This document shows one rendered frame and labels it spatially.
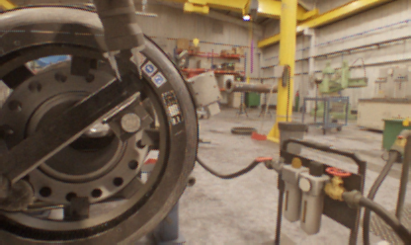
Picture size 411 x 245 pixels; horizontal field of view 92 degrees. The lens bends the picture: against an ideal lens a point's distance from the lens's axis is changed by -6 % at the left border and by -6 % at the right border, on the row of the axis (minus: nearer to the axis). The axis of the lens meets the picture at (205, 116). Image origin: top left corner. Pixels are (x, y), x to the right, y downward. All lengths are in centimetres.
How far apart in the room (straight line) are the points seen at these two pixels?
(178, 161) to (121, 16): 44
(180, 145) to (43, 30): 47
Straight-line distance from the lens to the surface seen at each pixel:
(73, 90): 76
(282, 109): 404
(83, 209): 84
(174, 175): 69
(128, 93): 61
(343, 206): 92
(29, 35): 67
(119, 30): 48
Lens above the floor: 74
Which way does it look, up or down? 5 degrees down
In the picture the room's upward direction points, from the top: 2 degrees clockwise
